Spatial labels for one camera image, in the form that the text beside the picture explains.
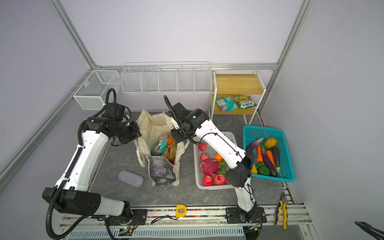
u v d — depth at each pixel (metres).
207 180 0.80
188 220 0.74
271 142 0.94
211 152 0.96
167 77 0.99
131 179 0.85
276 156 0.90
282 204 0.77
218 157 0.89
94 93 0.98
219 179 0.81
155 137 0.97
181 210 0.74
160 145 0.82
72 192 0.39
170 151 0.84
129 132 0.65
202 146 0.96
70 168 0.41
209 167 0.81
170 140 0.82
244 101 1.01
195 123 0.50
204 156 0.90
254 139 1.01
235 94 1.08
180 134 0.65
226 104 0.99
